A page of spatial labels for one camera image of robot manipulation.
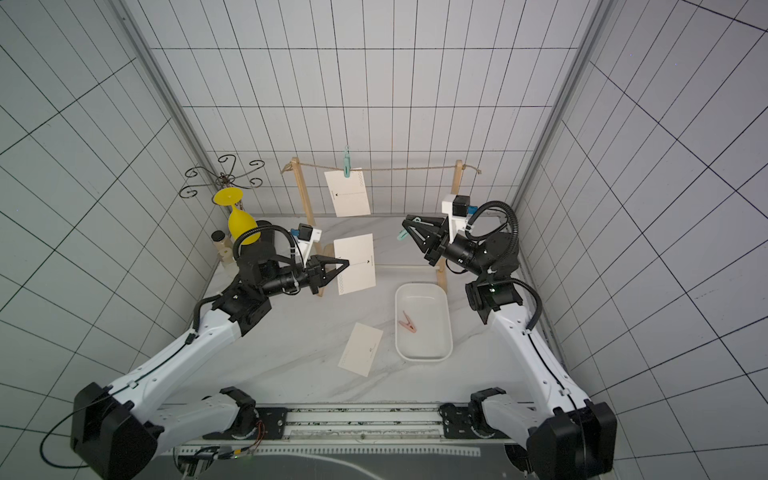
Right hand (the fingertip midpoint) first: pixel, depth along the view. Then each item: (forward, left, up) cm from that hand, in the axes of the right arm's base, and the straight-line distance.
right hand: (410, 216), depth 62 cm
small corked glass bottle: (+17, +65, -35) cm, 76 cm away
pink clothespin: (-6, -1, -41) cm, 42 cm away
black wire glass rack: (+23, +55, -10) cm, 61 cm away
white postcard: (-14, +13, -42) cm, 46 cm away
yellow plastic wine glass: (+12, +49, -16) cm, 53 cm away
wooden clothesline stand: (-4, +18, -7) cm, 20 cm away
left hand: (-5, +15, -13) cm, 21 cm away
